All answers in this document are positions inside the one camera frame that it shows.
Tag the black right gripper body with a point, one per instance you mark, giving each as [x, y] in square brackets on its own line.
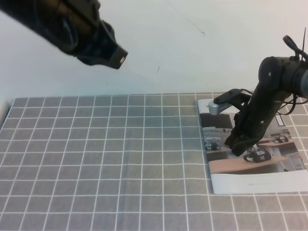
[255, 118]

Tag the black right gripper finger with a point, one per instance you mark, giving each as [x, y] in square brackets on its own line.
[239, 143]

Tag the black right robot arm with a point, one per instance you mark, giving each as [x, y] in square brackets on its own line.
[278, 79]

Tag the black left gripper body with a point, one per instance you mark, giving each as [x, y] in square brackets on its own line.
[87, 41]

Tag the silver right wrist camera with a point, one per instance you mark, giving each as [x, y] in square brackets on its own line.
[234, 97]

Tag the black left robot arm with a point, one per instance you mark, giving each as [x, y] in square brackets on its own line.
[44, 17]

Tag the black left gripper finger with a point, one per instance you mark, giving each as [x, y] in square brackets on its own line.
[116, 56]

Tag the white robot catalogue book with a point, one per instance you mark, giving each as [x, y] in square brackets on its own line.
[271, 165]

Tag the grey checked tablecloth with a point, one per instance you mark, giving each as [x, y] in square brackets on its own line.
[122, 163]

